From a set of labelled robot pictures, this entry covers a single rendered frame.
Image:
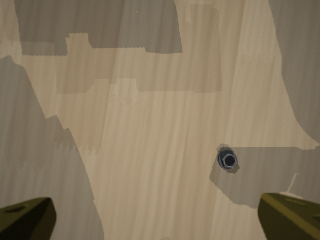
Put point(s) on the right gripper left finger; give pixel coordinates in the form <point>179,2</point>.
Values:
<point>33,219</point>

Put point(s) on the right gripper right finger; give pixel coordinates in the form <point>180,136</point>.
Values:
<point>284,217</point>

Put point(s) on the dark grey hex nut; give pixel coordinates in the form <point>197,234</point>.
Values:
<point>227,159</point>

